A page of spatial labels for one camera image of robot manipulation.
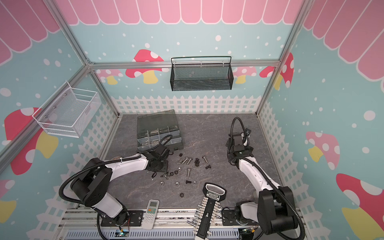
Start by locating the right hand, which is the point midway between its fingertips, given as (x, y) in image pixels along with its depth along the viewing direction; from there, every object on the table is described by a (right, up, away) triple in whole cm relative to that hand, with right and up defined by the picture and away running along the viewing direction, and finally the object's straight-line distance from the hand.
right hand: (238, 142), depth 87 cm
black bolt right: (-17, -16, +4) cm, 24 cm away
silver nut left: (-44, -23, -2) cm, 50 cm away
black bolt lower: (-29, -23, -2) cm, 37 cm away
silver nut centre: (-35, -24, -2) cm, 43 cm away
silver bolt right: (-19, -12, +7) cm, 24 cm away
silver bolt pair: (-29, -13, +7) cm, 33 cm away
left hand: (-45, -17, +4) cm, 48 cm away
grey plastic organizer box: (-56, +8, +22) cm, 60 cm away
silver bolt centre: (-29, -18, +2) cm, 34 cm away
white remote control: (-48, -34, -11) cm, 60 cm away
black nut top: (-35, -9, +9) cm, 37 cm away
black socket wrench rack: (-20, -36, -13) cm, 43 cm away
